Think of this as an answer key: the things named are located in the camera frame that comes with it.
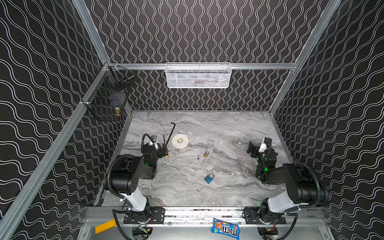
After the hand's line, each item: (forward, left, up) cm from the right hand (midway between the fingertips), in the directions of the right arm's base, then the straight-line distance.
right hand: (260, 143), depth 91 cm
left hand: (0, +62, -1) cm, 62 cm away
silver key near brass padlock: (-6, +38, -8) cm, 40 cm away
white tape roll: (+7, +51, -7) cm, 52 cm away
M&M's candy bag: (-42, +27, -7) cm, 51 cm away
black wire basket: (+19, +95, +18) cm, 99 cm away
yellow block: (-44, +83, -5) cm, 94 cm away
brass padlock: (-3, +33, -8) cm, 34 cm away
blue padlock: (-19, +32, -7) cm, 38 cm away
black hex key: (+13, +57, -6) cm, 59 cm away
